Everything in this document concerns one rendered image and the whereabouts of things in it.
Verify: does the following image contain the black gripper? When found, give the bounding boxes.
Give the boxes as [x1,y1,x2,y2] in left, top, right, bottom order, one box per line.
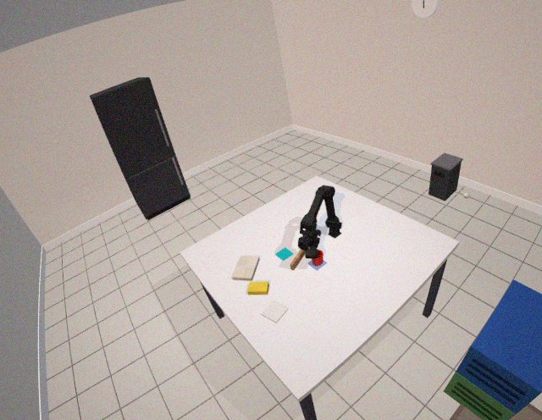
[306,229,321,259]

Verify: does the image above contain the beige flat rectangular block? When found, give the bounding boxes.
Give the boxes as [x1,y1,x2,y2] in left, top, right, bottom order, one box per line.
[232,256,260,281]

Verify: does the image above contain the red cup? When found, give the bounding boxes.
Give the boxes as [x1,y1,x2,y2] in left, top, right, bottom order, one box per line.
[312,249,324,266]

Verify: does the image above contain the brown wooden block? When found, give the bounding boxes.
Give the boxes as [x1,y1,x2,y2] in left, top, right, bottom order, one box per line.
[290,250,306,271]

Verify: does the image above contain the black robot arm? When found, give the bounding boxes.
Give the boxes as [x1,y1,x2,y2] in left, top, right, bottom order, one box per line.
[298,185,341,251]

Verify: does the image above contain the yellow rectangular block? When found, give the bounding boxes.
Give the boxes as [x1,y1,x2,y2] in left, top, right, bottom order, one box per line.
[247,281,269,295]

